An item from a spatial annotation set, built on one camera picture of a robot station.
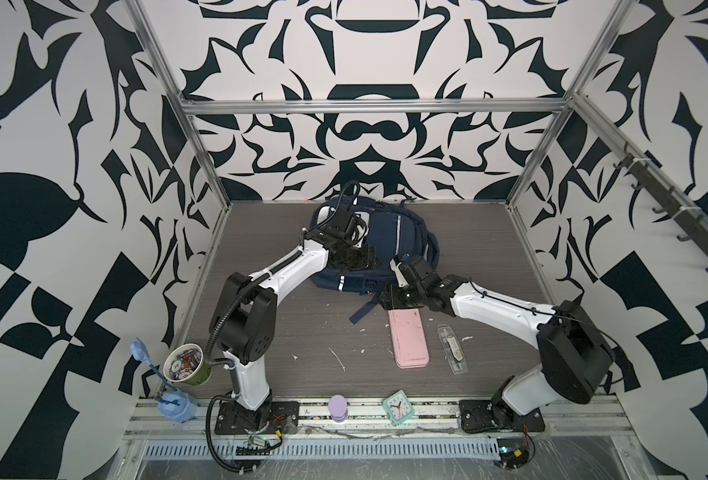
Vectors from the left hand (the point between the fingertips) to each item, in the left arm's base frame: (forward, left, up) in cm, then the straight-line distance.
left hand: (371, 259), depth 89 cm
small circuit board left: (-43, +30, -15) cm, 54 cm away
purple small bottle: (-37, +10, -4) cm, 39 cm away
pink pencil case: (-20, -10, -12) cm, 25 cm away
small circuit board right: (-47, -30, -14) cm, 57 cm away
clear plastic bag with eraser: (-23, -21, -12) cm, 34 cm away
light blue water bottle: (-35, +47, -5) cm, 59 cm away
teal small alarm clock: (-37, -4, -11) cm, 39 cm away
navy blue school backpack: (+17, -10, -6) cm, 20 cm away
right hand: (-9, -3, -5) cm, 10 cm away
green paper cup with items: (-27, +47, -4) cm, 54 cm away
